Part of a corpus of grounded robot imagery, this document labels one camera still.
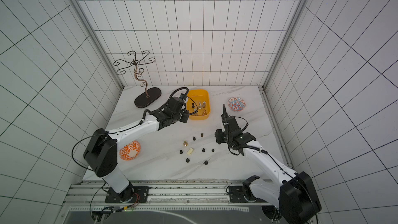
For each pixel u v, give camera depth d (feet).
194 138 3.01
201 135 3.04
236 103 3.50
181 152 2.81
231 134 2.07
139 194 2.36
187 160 2.73
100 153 1.46
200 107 3.43
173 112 2.20
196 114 2.48
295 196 1.29
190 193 2.44
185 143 2.91
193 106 3.48
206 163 2.72
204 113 3.35
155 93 3.74
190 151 2.84
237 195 2.37
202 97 3.69
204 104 3.49
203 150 2.86
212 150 2.87
